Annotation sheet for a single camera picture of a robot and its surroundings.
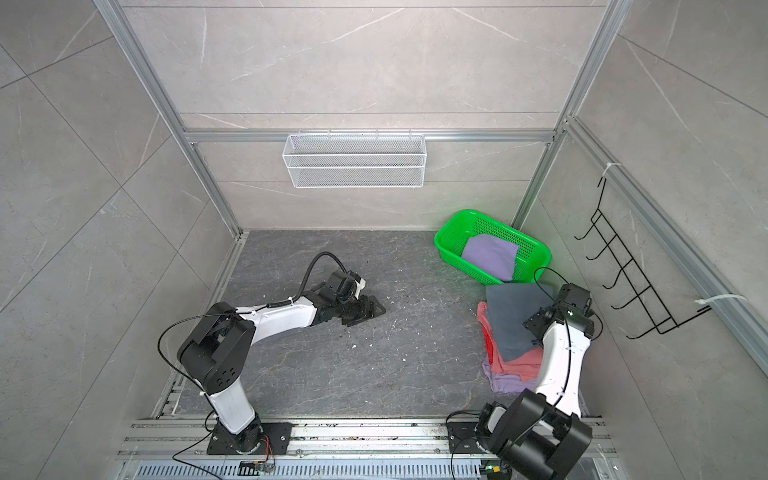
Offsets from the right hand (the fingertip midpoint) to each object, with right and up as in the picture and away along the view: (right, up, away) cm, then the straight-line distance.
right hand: (545, 331), depth 79 cm
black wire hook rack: (+13, +8, -19) cm, 24 cm away
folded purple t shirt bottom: (-9, -15, +1) cm, 18 cm away
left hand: (-45, +4, +10) cm, 47 cm away
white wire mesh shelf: (-55, +53, +21) cm, 79 cm away
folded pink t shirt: (-6, -10, +1) cm, 11 cm away
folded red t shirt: (-13, -6, +7) cm, 16 cm away
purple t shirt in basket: (-3, +20, +30) cm, 37 cm away
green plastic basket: (+11, +20, +28) cm, 36 cm away
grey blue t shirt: (-6, +5, +9) cm, 12 cm away
